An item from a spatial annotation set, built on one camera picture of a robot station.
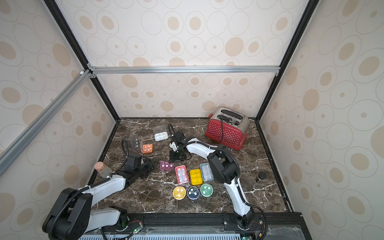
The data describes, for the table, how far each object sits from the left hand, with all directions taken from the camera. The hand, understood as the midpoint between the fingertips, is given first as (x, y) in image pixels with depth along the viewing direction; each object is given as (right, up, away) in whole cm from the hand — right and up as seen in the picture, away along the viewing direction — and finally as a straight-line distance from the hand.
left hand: (160, 163), depth 89 cm
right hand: (+8, +1, +6) cm, 10 cm away
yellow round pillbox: (+12, -15, -6) cm, 20 cm away
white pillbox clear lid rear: (-5, +18, +21) cm, 28 cm away
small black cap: (+56, -4, -9) cm, 57 cm away
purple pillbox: (+2, -2, +5) cm, 6 cm away
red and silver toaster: (+41, +22, +3) cm, 46 cm away
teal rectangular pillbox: (+27, -5, +1) cm, 28 cm away
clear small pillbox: (-21, +11, +16) cm, 28 cm away
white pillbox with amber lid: (+21, -8, -1) cm, 22 cm away
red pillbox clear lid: (+13, -7, +2) cm, 14 cm away
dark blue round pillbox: (+19, -15, -5) cm, 25 cm away
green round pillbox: (+27, -14, -5) cm, 31 cm away
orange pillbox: (-12, +8, +11) cm, 18 cm away
